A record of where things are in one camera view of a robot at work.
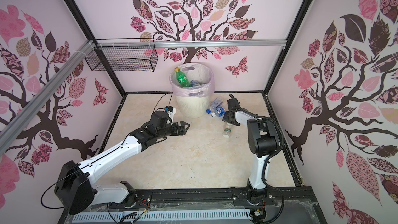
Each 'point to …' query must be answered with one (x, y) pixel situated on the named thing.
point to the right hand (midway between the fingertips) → (230, 116)
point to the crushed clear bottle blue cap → (215, 103)
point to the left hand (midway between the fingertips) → (183, 128)
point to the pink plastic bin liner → (194, 71)
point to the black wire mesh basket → (126, 54)
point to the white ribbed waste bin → (193, 107)
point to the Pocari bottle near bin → (219, 111)
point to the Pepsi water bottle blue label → (195, 83)
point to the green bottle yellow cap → (182, 79)
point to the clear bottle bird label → (227, 130)
